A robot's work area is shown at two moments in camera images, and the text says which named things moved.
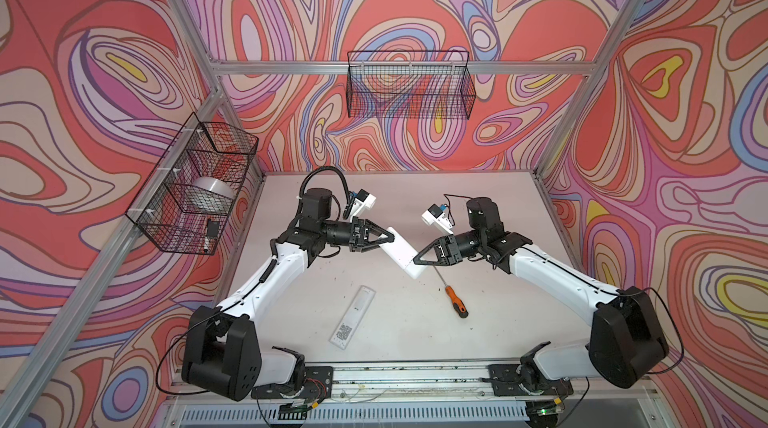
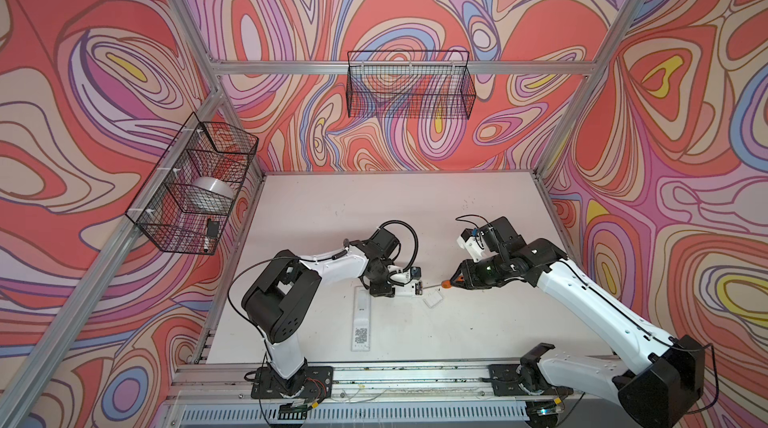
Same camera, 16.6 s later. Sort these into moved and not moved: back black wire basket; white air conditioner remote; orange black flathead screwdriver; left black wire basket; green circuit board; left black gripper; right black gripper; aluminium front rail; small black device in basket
Moved: left black gripper; right black gripper; white air conditioner remote; orange black flathead screwdriver
Not moved: back black wire basket; aluminium front rail; small black device in basket; left black wire basket; green circuit board
